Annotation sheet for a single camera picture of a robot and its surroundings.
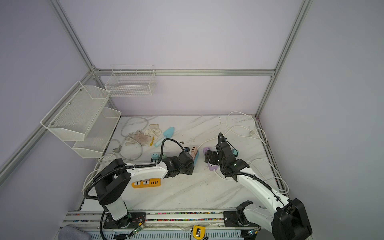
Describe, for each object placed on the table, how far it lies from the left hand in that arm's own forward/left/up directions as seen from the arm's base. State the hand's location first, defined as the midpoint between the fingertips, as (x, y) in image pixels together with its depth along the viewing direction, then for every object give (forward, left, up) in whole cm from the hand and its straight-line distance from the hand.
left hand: (190, 167), depth 89 cm
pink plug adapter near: (+8, -2, +5) cm, 10 cm away
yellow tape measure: (-32, -5, -1) cm, 33 cm away
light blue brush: (+29, +17, -4) cm, 34 cm away
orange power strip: (-9, +21, -1) cm, 23 cm away
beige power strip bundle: (+24, +33, -2) cm, 41 cm away
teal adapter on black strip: (+6, +22, +2) cm, 23 cm away
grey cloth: (-33, +55, -1) cm, 64 cm away
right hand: (+3, -12, +10) cm, 16 cm away
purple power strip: (+1, -13, -1) cm, 13 cm away
